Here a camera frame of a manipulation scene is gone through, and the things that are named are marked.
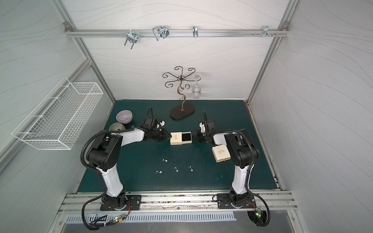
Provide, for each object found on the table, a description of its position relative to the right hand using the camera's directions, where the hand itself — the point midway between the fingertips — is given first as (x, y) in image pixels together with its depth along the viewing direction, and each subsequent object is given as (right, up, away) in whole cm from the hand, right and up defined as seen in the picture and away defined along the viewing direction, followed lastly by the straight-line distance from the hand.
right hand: (192, 136), depth 98 cm
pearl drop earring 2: (-21, -19, -14) cm, 32 cm away
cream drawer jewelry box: (-8, -1, -3) cm, 8 cm away
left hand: (-14, 0, -3) cm, 14 cm away
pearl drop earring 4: (0, -18, -14) cm, 23 cm away
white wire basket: (-65, +11, -30) cm, 73 cm away
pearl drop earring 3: (-9, -18, -14) cm, 25 cm away
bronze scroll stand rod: (-7, +38, -7) cm, 39 cm away
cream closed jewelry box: (+18, -9, -10) cm, 23 cm away
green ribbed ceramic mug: (-54, +7, +3) cm, 54 cm away
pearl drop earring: (-17, -14, -10) cm, 24 cm away
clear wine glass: (+3, +31, -2) cm, 31 cm away
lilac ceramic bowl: (-51, +13, +9) cm, 53 cm away
